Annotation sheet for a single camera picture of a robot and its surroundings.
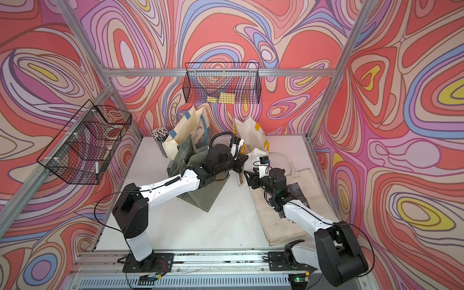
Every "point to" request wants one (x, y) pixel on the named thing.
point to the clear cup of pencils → (159, 135)
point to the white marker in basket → (96, 168)
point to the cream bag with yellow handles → (251, 136)
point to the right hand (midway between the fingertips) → (249, 174)
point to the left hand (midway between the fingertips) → (250, 157)
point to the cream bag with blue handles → (194, 124)
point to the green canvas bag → (185, 154)
